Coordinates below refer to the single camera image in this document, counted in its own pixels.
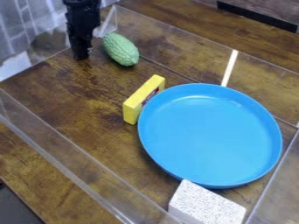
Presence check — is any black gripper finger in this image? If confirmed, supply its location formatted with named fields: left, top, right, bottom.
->
left=68, top=30, right=94, bottom=60

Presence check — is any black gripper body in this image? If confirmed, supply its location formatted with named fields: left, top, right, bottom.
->
left=62, top=0, right=102, bottom=34

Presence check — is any clear acrylic enclosure wall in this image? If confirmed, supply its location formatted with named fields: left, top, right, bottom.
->
left=0, top=0, right=299, bottom=224

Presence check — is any green bitter gourd toy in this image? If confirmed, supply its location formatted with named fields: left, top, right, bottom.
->
left=103, top=32, right=139, bottom=67

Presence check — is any round blue tray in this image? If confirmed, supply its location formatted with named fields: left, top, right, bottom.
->
left=138, top=83, right=283, bottom=189

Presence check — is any white speckled foam block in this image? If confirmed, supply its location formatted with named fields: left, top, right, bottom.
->
left=169, top=179, right=247, bottom=224

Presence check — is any yellow block with label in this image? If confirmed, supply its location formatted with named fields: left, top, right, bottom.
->
left=123, top=74, right=166, bottom=125

